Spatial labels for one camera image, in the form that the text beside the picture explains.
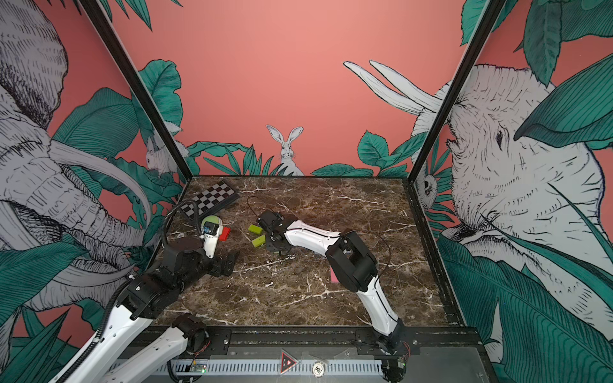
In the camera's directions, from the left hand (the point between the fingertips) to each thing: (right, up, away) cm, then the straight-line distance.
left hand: (228, 245), depth 72 cm
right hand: (+10, -3, +21) cm, 23 cm away
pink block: (+34, -15, +15) cm, 40 cm away
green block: (+4, -3, +25) cm, 25 cm away
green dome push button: (-18, +6, +29) cm, 35 cm away
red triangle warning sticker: (+18, -35, -2) cm, 40 cm away
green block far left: (+1, +1, +29) cm, 29 cm away
